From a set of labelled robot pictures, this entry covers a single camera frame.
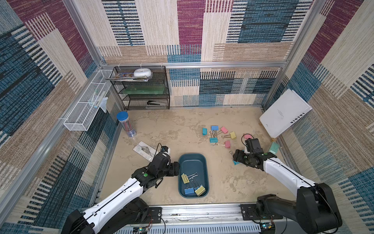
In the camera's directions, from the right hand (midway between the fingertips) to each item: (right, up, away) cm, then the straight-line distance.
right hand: (238, 155), depth 89 cm
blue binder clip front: (-30, -18, -9) cm, 36 cm away
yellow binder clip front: (-24, -16, -12) cm, 31 cm away
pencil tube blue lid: (-71, +22, +2) cm, 74 cm away
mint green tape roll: (+18, +6, -6) cm, 20 cm away
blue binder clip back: (-11, +16, +18) cm, 27 cm away
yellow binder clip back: (+1, +10, +15) cm, 18 cm away
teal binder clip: (-13, +8, +12) cm, 20 cm away
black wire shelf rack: (-64, +46, +18) cm, 81 cm away
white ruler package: (-57, +1, +7) cm, 58 cm away
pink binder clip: (-5, +5, +10) cm, 12 cm away
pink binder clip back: (-5, +14, +18) cm, 23 cm away
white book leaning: (+30, +28, +1) cm, 41 cm away
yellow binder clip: (-32, -12, -6) cm, 34 cm away
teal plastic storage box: (-25, -8, +3) cm, 27 cm away
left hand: (-38, -3, -8) cm, 39 cm away
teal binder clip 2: (-2, -5, 0) cm, 5 cm away
